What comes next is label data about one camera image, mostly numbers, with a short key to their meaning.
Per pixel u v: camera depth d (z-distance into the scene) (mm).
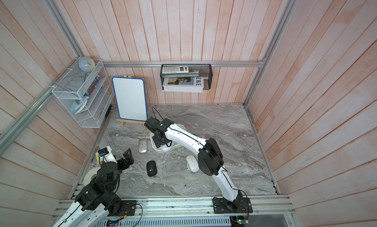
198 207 757
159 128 608
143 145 950
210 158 514
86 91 779
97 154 621
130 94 899
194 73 896
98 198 523
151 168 868
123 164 663
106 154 629
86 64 798
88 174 841
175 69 903
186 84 937
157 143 764
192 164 858
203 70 965
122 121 1013
